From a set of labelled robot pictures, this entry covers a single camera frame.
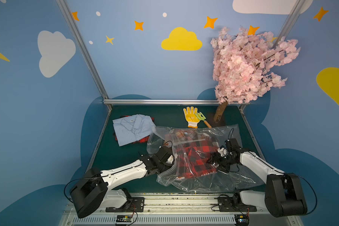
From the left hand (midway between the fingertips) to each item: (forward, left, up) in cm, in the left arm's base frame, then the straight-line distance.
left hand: (183, 173), depth 77 cm
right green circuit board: (-20, -31, -11) cm, 39 cm away
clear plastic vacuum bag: (-1, -22, -8) cm, 23 cm away
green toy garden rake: (+49, -18, -10) cm, 53 cm away
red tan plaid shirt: (+27, -1, -4) cm, 27 cm away
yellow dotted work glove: (+50, -9, -10) cm, 51 cm away
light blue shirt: (+33, +36, -5) cm, 48 cm away
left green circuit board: (-21, +31, -10) cm, 38 cm away
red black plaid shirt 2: (+8, -6, -3) cm, 11 cm away
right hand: (+9, -20, -6) cm, 23 cm away
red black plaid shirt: (+23, +25, -5) cm, 35 cm away
